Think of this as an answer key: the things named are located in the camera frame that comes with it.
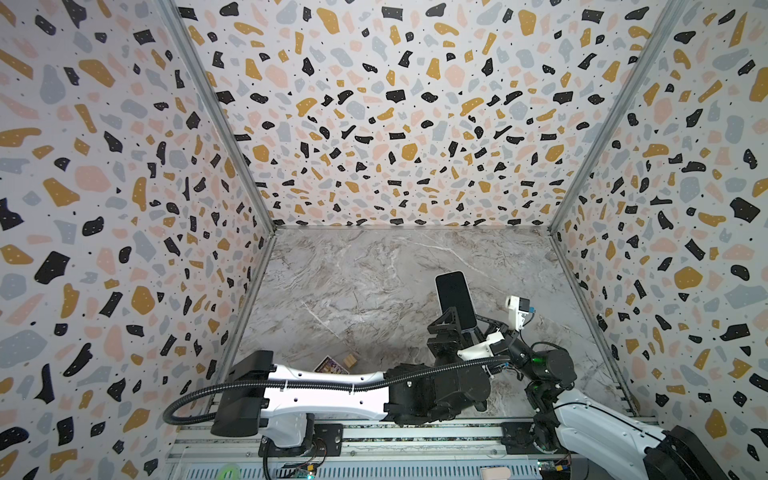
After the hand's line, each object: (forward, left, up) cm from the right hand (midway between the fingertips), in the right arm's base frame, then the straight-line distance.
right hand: (473, 325), depth 66 cm
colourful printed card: (-1, +36, -23) cm, 43 cm away
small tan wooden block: (+1, +31, -24) cm, 40 cm away
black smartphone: (+8, +4, +1) cm, 9 cm away
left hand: (0, +3, +2) cm, 4 cm away
